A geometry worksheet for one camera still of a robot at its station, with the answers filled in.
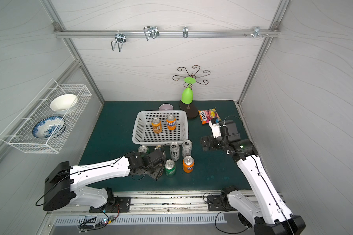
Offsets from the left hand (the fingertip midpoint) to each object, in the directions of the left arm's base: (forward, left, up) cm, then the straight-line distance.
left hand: (157, 170), depth 78 cm
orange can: (+28, +3, +3) cm, 28 cm away
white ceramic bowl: (+23, +48, +27) cm, 60 cm away
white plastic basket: (+27, +14, -6) cm, 31 cm away
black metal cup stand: (+49, -19, -5) cm, 53 cm away
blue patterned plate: (+9, +47, +26) cm, 55 cm away
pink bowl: (+50, 0, -2) cm, 50 cm away
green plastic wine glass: (+45, -16, +15) cm, 50 cm away
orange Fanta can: (+3, -17, +3) cm, 17 cm away
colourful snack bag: (+44, -31, -4) cm, 54 cm away
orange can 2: (+31, -6, +4) cm, 32 cm away
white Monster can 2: (+10, -16, +6) cm, 20 cm away
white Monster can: (+11, -9, +5) cm, 15 cm away
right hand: (+12, -28, +15) cm, 34 cm away
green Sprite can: (0, -7, +3) cm, 8 cm away
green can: (+11, +9, +4) cm, 14 cm away
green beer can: (+12, -1, +3) cm, 13 cm away
